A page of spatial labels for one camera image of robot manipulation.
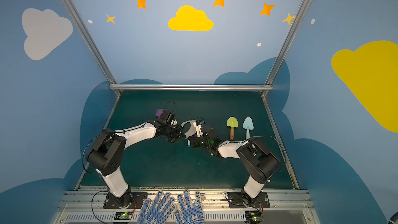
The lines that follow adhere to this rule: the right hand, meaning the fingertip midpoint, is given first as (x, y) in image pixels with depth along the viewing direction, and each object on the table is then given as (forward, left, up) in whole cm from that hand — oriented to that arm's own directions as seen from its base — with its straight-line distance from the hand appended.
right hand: (189, 136), depth 90 cm
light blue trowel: (+15, -38, -7) cm, 41 cm away
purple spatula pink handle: (+21, +24, -5) cm, 32 cm away
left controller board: (-39, +27, -7) cm, 49 cm away
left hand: (0, 0, 0) cm, 0 cm away
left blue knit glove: (-38, +11, -6) cm, 41 cm away
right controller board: (-36, -33, -8) cm, 50 cm away
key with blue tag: (-3, 0, -3) cm, 4 cm away
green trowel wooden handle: (+16, -27, -7) cm, 32 cm away
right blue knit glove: (-37, -3, -7) cm, 38 cm away
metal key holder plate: (+8, -1, -5) cm, 10 cm away
